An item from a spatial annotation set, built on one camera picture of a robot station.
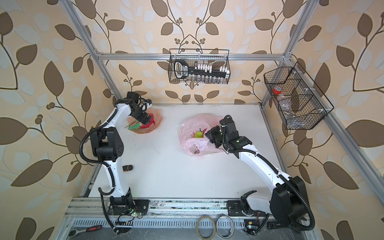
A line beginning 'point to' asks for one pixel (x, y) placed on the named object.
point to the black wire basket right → (300, 103)
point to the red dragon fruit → (138, 124)
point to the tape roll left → (206, 227)
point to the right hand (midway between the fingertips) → (204, 133)
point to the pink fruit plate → (158, 119)
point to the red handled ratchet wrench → (73, 232)
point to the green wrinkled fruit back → (199, 134)
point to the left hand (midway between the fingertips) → (142, 114)
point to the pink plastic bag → (197, 146)
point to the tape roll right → (225, 226)
